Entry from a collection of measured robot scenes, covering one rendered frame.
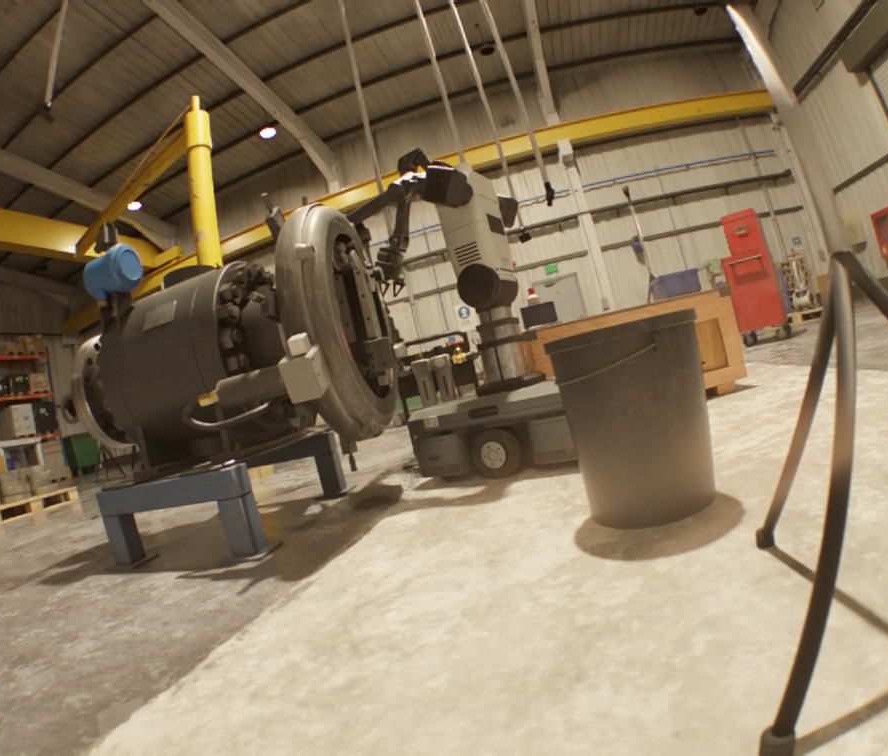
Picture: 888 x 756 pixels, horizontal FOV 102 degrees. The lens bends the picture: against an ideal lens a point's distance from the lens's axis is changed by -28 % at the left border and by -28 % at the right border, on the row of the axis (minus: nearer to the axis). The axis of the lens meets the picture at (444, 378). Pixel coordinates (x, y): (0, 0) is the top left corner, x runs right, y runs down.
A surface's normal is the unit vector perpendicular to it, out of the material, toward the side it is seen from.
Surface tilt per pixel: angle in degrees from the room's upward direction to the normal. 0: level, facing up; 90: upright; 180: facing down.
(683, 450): 93
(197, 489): 90
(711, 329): 90
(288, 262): 71
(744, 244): 89
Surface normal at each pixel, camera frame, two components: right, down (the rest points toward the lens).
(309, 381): -0.03, 0.39
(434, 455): -0.51, 0.11
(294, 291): -0.13, -0.07
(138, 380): -0.09, 0.16
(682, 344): 0.48, -0.07
